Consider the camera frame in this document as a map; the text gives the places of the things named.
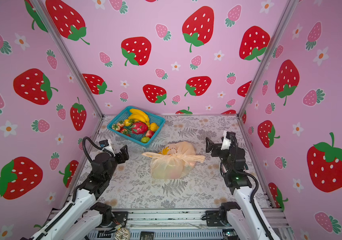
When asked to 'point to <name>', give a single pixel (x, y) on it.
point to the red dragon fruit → (139, 128)
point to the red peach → (149, 133)
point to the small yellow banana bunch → (139, 115)
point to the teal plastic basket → (125, 131)
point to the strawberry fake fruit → (116, 127)
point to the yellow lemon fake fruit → (154, 127)
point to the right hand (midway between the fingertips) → (214, 137)
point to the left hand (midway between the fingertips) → (120, 146)
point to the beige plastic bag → (174, 160)
